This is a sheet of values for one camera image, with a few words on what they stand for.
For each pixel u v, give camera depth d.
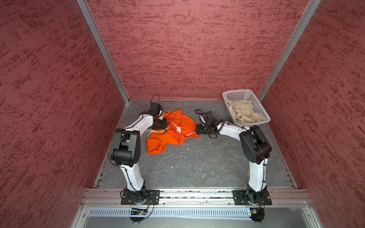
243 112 1.09
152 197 0.74
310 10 0.72
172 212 0.71
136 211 0.73
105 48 0.88
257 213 0.71
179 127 1.00
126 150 0.50
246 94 1.17
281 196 0.76
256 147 0.54
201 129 0.90
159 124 0.83
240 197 0.74
